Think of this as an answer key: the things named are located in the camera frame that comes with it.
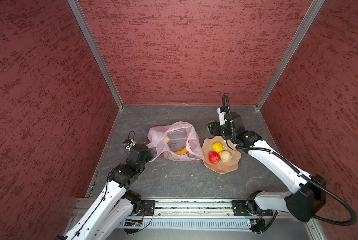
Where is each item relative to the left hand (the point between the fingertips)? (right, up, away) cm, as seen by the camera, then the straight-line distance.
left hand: (148, 153), depth 78 cm
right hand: (+34, +14, +1) cm, 37 cm away
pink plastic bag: (+15, +2, +21) cm, 26 cm away
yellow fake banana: (+18, -2, +12) cm, 22 cm away
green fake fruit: (+33, +14, -1) cm, 36 cm away
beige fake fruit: (+44, -4, +9) cm, 45 cm away
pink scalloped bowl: (+42, -11, +9) cm, 44 cm away
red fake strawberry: (+37, -4, +7) cm, 38 cm away
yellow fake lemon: (+40, +1, +11) cm, 42 cm away
